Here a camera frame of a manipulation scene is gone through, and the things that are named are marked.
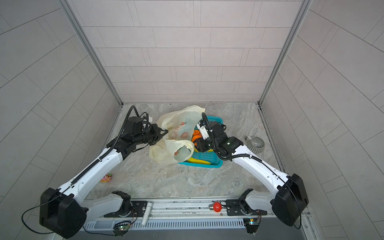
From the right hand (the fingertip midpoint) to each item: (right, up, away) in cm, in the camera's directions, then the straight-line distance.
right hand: (196, 142), depth 77 cm
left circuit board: (-31, -34, -13) cm, 48 cm away
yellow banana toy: (-2, -12, +8) cm, 14 cm away
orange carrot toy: (0, +4, -2) cm, 4 cm away
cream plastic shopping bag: (-8, +1, -13) cm, 15 cm away
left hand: (-12, +7, -2) cm, 14 cm away
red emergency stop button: (+10, -30, -7) cm, 32 cm away
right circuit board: (+26, -36, -9) cm, 45 cm away
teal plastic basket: (+8, -11, +12) cm, 18 cm away
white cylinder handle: (-23, -31, -7) cm, 39 cm away
